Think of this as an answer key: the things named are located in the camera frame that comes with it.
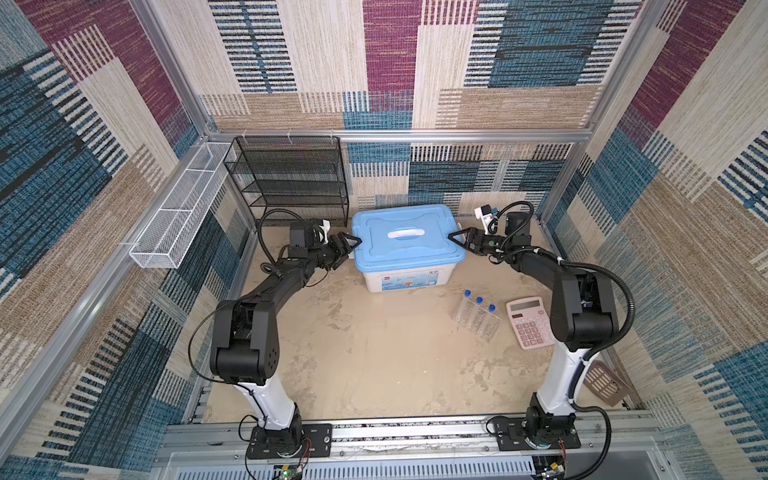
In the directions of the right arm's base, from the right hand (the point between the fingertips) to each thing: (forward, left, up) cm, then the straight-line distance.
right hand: (453, 240), depth 93 cm
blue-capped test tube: (-19, 0, -7) cm, 20 cm away
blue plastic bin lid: (0, +15, +1) cm, 15 cm away
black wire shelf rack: (+28, +53, +4) cm, 60 cm away
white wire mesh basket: (+2, +86, +3) cm, 86 cm away
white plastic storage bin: (-8, +14, -9) cm, 18 cm away
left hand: (-2, +29, +3) cm, 29 cm away
